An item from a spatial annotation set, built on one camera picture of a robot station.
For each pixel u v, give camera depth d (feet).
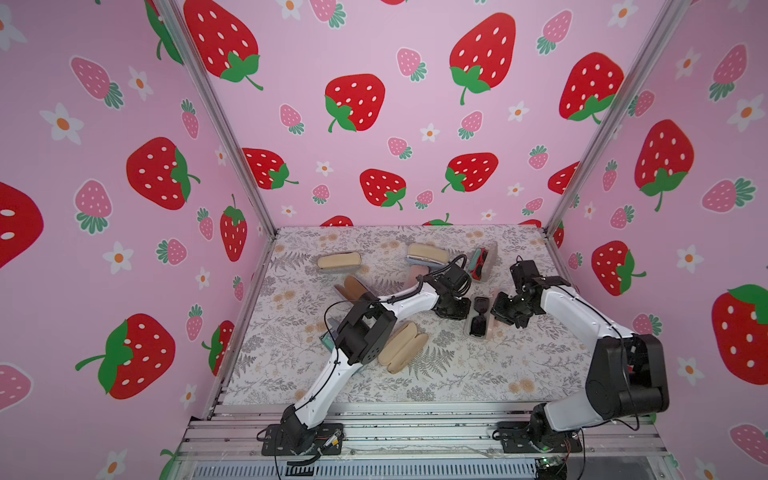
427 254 3.63
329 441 2.35
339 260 3.64
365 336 1.91
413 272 3.57
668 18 2.27
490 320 2.89
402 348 2.95
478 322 3.20
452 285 2.60
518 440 2.40
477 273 3.40
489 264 3.32
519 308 2.41
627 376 1.46
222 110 2.82
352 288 3.30
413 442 2.44
